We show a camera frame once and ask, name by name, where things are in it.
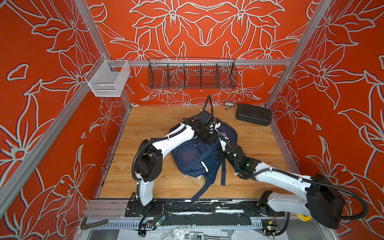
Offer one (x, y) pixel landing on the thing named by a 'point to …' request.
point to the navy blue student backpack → (201, 158)
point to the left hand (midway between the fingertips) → (216, 139)
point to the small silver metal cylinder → (231, 104)
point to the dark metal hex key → (84, 226)
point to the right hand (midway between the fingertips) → (218, 142)
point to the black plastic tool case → (255, 114)
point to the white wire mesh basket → (106, 78)
